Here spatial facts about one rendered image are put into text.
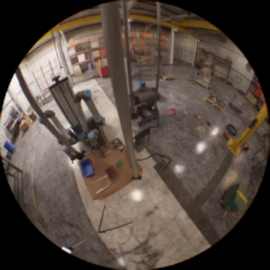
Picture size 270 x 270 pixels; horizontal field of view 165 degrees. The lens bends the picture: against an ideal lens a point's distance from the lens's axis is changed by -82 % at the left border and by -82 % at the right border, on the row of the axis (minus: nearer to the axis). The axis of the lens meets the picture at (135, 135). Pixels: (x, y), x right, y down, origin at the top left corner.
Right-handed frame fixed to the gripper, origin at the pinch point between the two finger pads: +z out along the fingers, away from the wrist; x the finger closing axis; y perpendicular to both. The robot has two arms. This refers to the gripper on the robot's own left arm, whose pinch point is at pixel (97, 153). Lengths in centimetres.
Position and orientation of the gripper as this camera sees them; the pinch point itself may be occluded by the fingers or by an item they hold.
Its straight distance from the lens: 145.4
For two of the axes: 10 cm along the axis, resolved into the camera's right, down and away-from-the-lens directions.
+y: 3.1, 4.3, -8.5
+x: 9.5, -2.1, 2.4
